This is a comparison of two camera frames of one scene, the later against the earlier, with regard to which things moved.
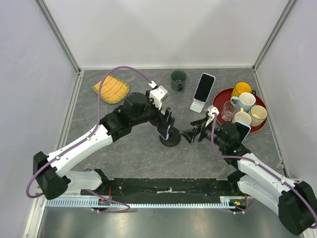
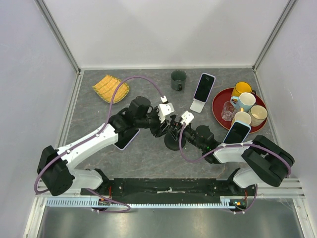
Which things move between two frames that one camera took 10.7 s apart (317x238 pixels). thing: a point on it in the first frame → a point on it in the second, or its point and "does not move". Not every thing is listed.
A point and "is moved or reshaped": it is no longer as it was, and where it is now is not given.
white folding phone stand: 197,105 does not move
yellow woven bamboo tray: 113,89 does not move
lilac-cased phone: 204,87 does not move
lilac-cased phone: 163,129 is moved or reshaped
